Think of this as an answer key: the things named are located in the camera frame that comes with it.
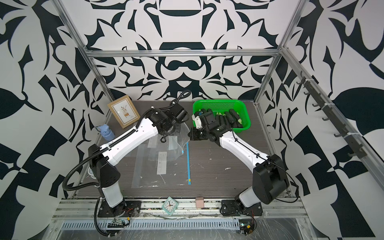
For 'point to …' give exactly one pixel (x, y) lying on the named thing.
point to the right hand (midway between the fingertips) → (187, 132)
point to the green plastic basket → (239, 106)
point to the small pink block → (199, 202)
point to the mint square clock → (170, 205)
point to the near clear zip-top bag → (161, 164)
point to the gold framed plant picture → (125, 111)
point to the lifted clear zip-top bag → (165, 148)
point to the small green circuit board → (117, 223)
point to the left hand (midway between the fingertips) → (172, 126)
